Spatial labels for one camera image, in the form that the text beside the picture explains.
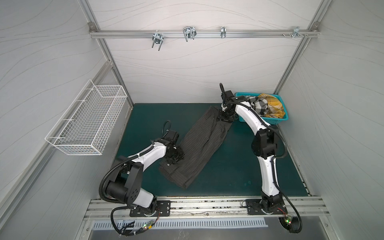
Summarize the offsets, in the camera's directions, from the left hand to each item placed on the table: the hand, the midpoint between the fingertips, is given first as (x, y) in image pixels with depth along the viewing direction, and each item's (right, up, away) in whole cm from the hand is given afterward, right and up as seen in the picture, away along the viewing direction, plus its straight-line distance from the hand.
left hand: (184, 156), depth 88 cm
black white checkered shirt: (+53, +32, +16) cm, 64 cm away
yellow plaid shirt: (+64, +30, +16) cm, 72 cm away
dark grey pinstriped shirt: (+8, +5, +6) cm, 11 cm away
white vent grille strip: (+1, -28, -18) cm, 33 cm away
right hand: (+24, +23, +8) cm, 34 cm away
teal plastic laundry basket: (+29, +23, -19) cm, 42 cm away
